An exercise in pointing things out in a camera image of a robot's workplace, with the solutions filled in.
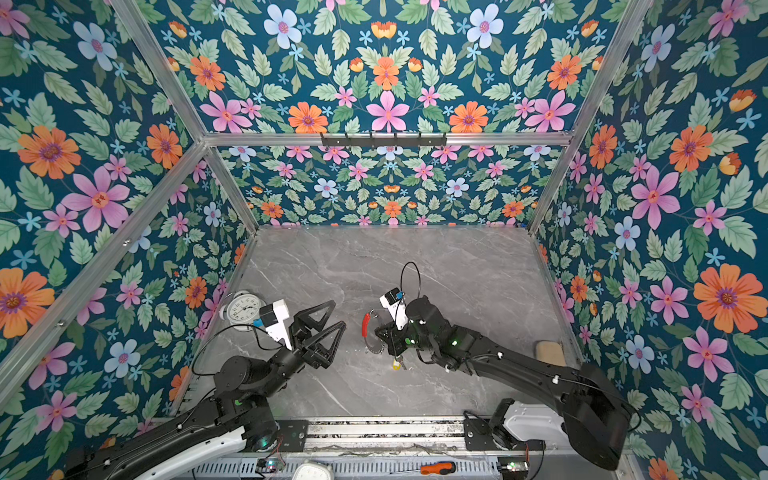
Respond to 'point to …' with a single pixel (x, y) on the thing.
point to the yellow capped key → (396, 365)
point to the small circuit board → (266, 465)
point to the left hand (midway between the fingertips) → (338, 314)
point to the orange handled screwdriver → (440, 467)
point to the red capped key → (365, 325)
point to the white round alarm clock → (242, 309)
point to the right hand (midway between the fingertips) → (376, 330)
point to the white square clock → (313, 471)
